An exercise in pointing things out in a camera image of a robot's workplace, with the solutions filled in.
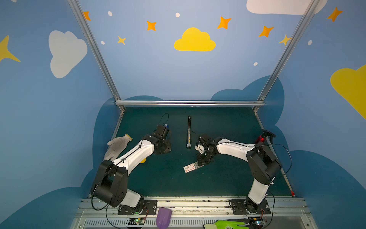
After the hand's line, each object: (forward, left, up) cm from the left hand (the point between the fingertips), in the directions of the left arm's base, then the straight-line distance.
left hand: (170, 148), depth 88 cm
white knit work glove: (+5, +38, -7) cm, 39 cm away
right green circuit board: (-36, -46, -9) cm, 60 cm away
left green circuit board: (-37, +15, -9) cm, 41 cm away
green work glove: (-38, -28, -7) cm, 47 cm away
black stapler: (+8, -13, -9) cm, 17 cm away
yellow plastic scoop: (-5, +17, -8) cm, 20 cm away
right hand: (-6, -19, -7) cm, 21 cm away
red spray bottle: (+6, -61, +4) cm, 61 cm away
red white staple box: (-9, -12, -8) cm, 17 cm away
